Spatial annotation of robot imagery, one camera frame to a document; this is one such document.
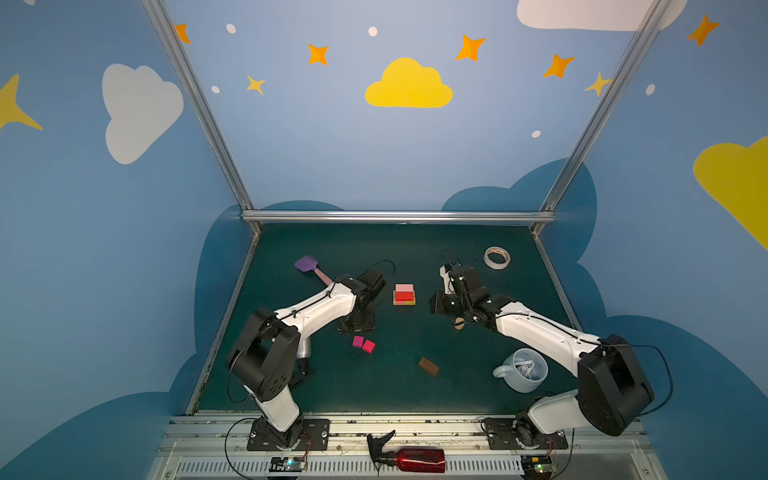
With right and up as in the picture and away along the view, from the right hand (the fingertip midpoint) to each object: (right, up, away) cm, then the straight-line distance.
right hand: (431, 297), depth 87 cm
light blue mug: (+26, -21, -3) cm, 34 cm away
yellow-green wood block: (-6, -3, +11) cm, 13 cm away
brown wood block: (-1, -20, -2) cm, 20 cm away
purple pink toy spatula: (-42, +10, +21) cm, 47 cm away
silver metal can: (-37, -15, -1) cm, 40 cm away
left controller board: (-37, -38, -17) cm, 55 cm away
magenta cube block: (-22, -14, +3) cm, 26 cm away
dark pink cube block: (-18, -15, +2) cm, 24 cm away
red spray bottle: (-9, -35, -20) cm, 41 cm away
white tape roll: (+30, +15, +27) cm, 43 cm away
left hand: (-19, -10, +1) cm, 22 cm away
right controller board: (+24, -39, -16) cm, 48 cm away
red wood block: (-7, -1, +10) cm, 12 cm away
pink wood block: (-9, -3, +11) cm, 15 cm away
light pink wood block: (-7, +2, +10) cm, 13 cm away
